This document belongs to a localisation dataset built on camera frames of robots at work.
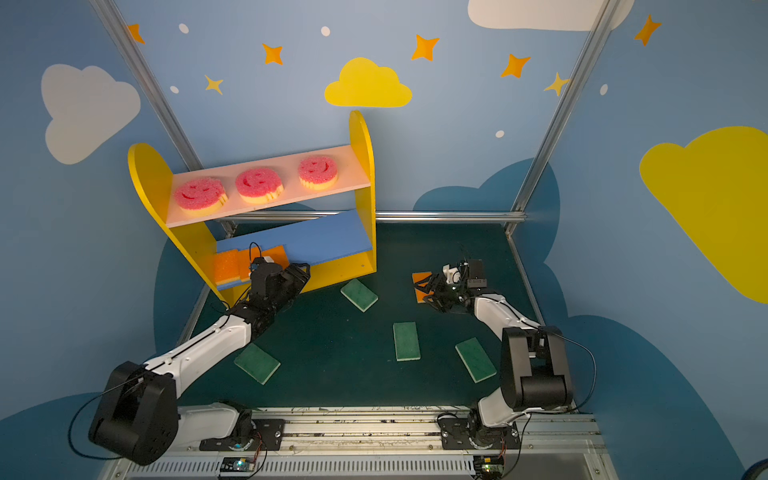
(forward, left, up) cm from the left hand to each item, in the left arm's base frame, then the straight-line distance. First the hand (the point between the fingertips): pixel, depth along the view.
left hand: (305, 267), depth 86 cm
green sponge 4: (-23, +13, -16) cm, 31 cm away
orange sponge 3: (+7, +11, -2) cm, 13 cm away
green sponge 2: (-15, -30, -18) cm, 38 cm away
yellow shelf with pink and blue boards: (+38, +5, -10) cm, 40 cm away
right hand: (-2, -34, -6) cm, 35 cm away
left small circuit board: (-46, +12, -18) cm, 51 cm away
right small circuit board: (-46, -50, -19) cm, 70 cm away
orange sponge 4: (+2, -36, -16) cm, 40 cm away
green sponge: (+1, -15, -16) cm, 22 cm away
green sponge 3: (-20, -51, -17) cm, 57 cm away
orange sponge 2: (+1, +24, -2) cm, 24 cm away
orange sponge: (+7, +22, -6) cm, 24 cm away
